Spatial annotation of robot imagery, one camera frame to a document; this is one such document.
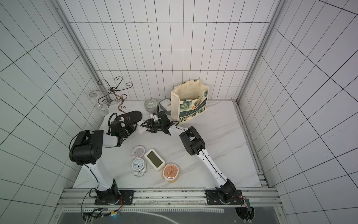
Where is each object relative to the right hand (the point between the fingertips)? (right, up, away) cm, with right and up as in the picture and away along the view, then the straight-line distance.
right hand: (144, 122), depth 101 cm
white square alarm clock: (-2, -4, -4) cm, 6 cm away
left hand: (-6, -2, +1) cm, 6 cm away
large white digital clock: (+11, -21, -19) cm, 30 cm away
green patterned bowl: (+2, +14, +10) cm, 17 cm away
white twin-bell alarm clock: (+2, -24, -21) cm, 32 cm away
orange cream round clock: (+21, -27, -22) cm, 41 cm away
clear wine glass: (-25, +12, -12) cm, 30 cm away
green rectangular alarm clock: (+14, +14, +13) cm, 24 cm away
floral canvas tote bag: (+33, +19, +5) cm, 38 cm away
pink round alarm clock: (0, -18, -13) cm, 22 cm away
